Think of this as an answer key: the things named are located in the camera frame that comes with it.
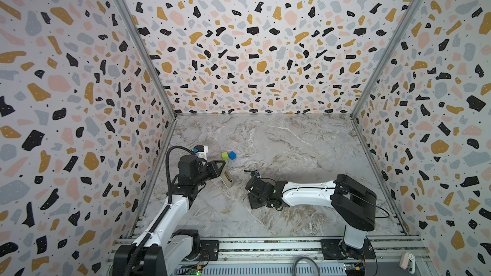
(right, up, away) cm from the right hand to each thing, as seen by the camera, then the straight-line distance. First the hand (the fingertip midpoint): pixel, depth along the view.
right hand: (249, 197), depth 85 cm
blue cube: (-10, +17, +16) cm, 25 cm away
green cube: (-14, +16, +15) cm, 26 cm away
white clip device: (+60, -19, -15) cm, 64 cm away
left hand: (-11, +17, -4) cm, 21 cm away
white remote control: (-9, +9, -4) cm, 13 cm away
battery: (-1, +9, +12) cm, 15 cm away
